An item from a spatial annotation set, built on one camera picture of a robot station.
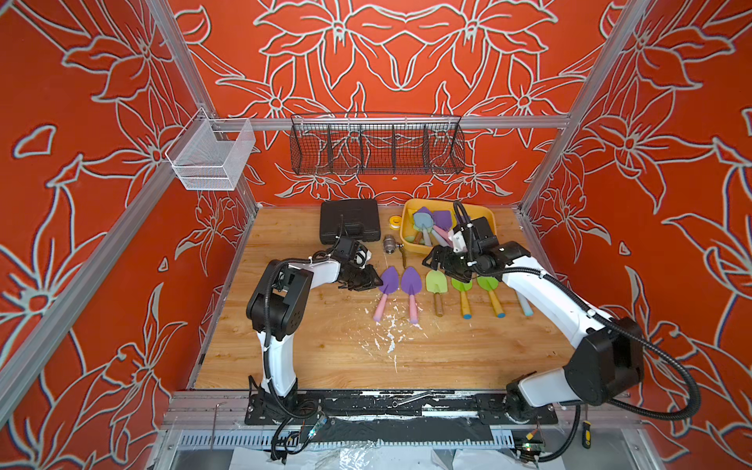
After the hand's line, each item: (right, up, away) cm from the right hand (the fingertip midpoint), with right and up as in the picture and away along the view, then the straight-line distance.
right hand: (433, 261), depth 82 cm
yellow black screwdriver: (+35, -41, -12) cm, 55 cm away
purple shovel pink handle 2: (-4, -9, +16) cm, 19 cm away
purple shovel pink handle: (-11, -7, +14) cm, 20 cm away
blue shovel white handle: (+3, +13, +30) cm, 32 cm away
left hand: (-15, -8, +14) cm, 22 cm away
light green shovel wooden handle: (+4, -9, +14) cm, 17 cm away
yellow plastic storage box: (+11, +17, +34) cm, 39 cm away
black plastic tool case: (-27, +14, +35) cm, 46 cm away
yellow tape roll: (-9, +12, +30) cm, 33 cm away
